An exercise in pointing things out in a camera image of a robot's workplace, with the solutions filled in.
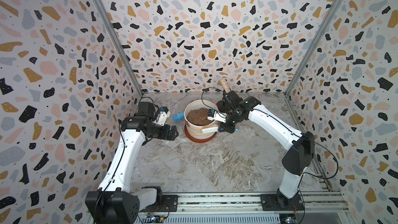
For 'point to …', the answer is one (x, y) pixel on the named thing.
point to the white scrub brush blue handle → (208, 130)
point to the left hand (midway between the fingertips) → (170, 132)
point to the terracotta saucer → (198, 140)
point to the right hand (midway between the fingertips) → (221, 127)
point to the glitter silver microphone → (225, 85)
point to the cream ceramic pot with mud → (196, 115)
